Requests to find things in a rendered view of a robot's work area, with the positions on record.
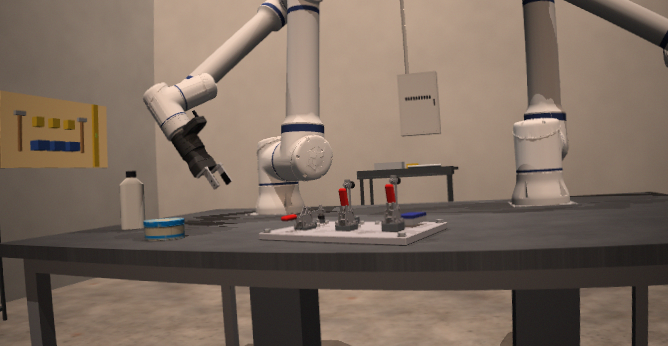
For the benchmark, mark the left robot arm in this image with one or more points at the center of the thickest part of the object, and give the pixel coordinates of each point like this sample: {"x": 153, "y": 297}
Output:
{"x": 538, "y": 143}

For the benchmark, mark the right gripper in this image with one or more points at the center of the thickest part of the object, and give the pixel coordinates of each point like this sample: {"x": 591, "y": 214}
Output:
{"x": 191, "y": 148}

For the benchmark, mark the white plastic bottle with black cap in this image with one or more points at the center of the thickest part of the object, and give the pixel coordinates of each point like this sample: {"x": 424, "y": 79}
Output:
{"x": 132, "y": 205}

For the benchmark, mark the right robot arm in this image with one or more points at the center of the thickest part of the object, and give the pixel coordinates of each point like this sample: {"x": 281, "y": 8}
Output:
{"x": 304, "y": 154}

